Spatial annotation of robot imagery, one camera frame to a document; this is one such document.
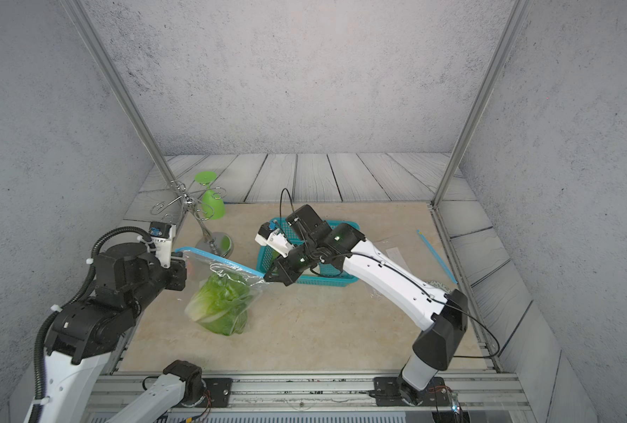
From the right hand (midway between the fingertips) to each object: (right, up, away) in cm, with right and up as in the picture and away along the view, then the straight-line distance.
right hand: (268, 278), depth 65 cm
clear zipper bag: (-16, +3, -1) cm, 16 cm away
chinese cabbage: (-14, -5, +2) cm, 15 cm away
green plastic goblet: (-26, +20, +31) cm, 45 cm away
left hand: (-20, +7, -2) cm, 21 cm away
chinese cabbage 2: (-12, -14, +9) cm, 20 cm away
